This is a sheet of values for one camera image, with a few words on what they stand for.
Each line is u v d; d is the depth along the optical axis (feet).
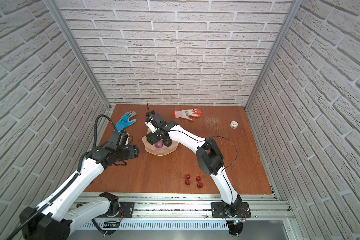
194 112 3.76
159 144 3.07
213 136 1.80
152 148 3.08
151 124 2.44
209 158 1.77
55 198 1.32
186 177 2.73
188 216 2.40
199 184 2.66
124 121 3.59
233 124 3.50
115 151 1.87
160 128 2.22
